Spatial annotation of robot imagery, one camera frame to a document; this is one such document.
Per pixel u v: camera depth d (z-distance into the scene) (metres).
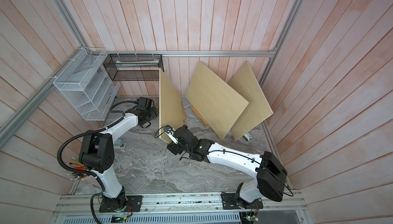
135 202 0.73
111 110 0.77
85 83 0.76
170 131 0.64
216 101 0.90
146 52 0.95
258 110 0.79
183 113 1.03
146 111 0.75
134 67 1.01
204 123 0.99
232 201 0.73
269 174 0.41
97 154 0.49
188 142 0.56
